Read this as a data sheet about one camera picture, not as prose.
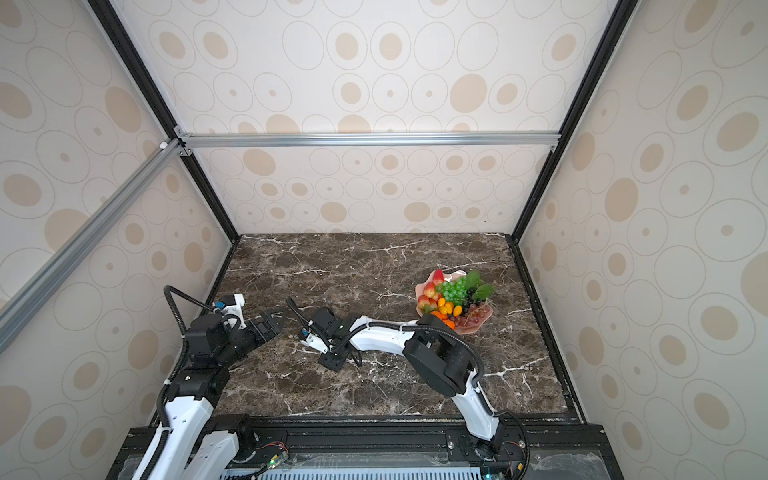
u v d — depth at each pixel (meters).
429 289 0.97
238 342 0.65
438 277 0.99
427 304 0.92
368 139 0.92
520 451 0.73
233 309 0.70
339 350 0.64
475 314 0.90
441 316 0.92
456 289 0.96
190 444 0.49
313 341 0.80
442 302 0.96
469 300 0.95
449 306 0.95
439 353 0.53
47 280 0.55
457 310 0.92
